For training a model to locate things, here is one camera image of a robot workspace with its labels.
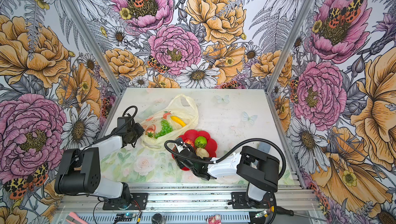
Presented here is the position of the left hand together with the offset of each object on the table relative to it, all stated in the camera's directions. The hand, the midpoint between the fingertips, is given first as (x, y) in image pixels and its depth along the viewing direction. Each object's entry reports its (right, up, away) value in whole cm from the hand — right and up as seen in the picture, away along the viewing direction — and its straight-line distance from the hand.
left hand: (143, 133), depth 95 cm
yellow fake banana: (+20, +6, +7) cm, 22 cm away
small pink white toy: (+41, -33, -27) cm, 59 cm away
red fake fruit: (+29, -4, -6) cm, 29 cm away
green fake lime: (+35, -4, -7) cm, 36 cm away
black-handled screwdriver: (+72, -31, -24) cm, 82 cm away
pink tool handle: (-20, -34, -25) cm, 47 cm away
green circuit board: (0, -34, -24) cm, 41 cm away
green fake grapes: (+14, +3, +2) cm, 14 cm away
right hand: (+23, -10, -11) cm, 28 cm away
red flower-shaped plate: (+41, -6, -5) cm, 42 cm away
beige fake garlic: (+36, -9, -11) cm, 38 cm away
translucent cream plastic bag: (+21, +16, +5) cm, 27 cm away
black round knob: (+18, -28, -33) cm, 47 cm away
